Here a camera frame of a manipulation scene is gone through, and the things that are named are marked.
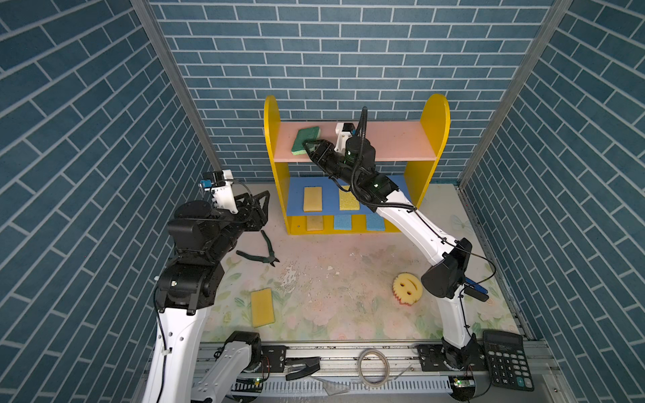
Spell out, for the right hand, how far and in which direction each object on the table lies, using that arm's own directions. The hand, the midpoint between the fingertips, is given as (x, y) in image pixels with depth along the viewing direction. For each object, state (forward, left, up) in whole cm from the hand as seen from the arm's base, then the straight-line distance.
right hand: (301, 142), depth 69 cm
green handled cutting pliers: (-14, +15, -44) cm, 48 cm away
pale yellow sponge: (+5, 0, -29) cm, 29 cm away
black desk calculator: (-41, -63, -44) cm, 87 cm away
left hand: (-19, +6, -2) cm, 20 cm away
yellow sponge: (-32, +13, -44) cm, 56 cm away
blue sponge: (+5, -12, -43) cm, 45 cm away
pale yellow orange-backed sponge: (+2, -1, -41) cm, 41 cm away
